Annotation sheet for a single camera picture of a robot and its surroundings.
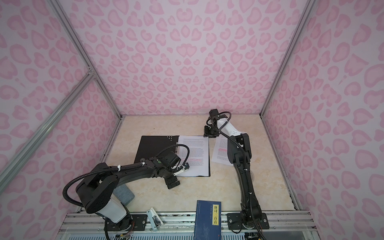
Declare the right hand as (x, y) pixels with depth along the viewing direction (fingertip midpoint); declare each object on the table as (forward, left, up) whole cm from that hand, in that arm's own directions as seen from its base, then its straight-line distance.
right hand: (207, 133), depth 105 cm
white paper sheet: (-14, -9, -3) cm, 17 cm away
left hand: (-29, +19, -2) cm, 35 cm away
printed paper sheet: (-16, +5, -3) cm, 18 cm away
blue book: (-52, 0, -2) cm, 52 cm away
